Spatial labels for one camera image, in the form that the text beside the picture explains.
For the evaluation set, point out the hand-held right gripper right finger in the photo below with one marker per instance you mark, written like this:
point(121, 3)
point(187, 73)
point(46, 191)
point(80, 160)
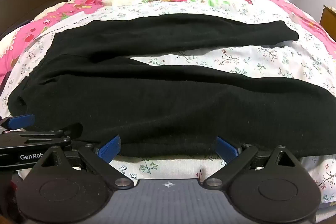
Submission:
point(225, 148)

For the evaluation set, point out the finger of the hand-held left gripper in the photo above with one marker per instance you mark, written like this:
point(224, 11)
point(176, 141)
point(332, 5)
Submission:
point(22, 120)
point(52, 133)

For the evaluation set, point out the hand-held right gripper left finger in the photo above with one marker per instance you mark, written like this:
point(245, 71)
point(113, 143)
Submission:
point(109, 148)

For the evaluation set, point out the black pants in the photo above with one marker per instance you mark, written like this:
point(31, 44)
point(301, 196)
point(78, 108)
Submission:
point(157, 108)

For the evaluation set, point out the white floral bed sheet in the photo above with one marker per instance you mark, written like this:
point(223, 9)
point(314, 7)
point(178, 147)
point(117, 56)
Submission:
point(236, 56)

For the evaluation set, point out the wooden nightstand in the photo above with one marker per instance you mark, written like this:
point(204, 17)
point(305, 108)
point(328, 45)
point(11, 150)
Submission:
point(329, 22)

